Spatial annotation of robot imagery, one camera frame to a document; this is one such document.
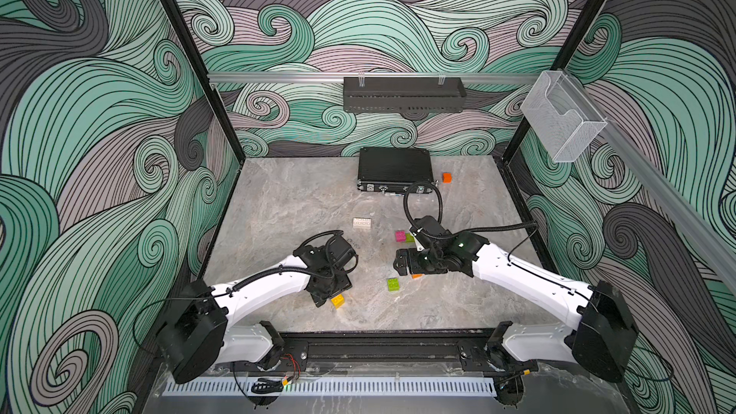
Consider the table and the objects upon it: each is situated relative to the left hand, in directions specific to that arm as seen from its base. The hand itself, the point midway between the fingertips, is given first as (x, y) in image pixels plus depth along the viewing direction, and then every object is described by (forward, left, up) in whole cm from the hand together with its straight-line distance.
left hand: (344, 289), depth 80 cm
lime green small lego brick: (+3, -15, -4) cm, 15 cm away
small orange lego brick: (+45, -39, -3) cm, 60 cm away
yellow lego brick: (-3, +2, -2) cm, 4 cm away
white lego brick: (+23, -5, -3) cm, 24 cm away
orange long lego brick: (+6, -22, -5) cm, 23 cm away
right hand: (+5, -17, +5) cm, 19 cm away
